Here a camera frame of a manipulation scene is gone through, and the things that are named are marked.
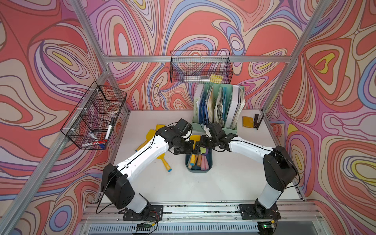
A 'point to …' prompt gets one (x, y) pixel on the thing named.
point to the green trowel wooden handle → (189, 165)
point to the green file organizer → (220, 103)
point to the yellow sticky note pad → (247, 122)
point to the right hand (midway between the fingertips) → (198, 146)
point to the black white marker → (109, 129)
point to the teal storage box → (196, 169)
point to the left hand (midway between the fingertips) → (195, 152)
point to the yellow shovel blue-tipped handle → (162, 156)
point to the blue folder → (203, 114)
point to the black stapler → (256, 124)
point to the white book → (234, 105)
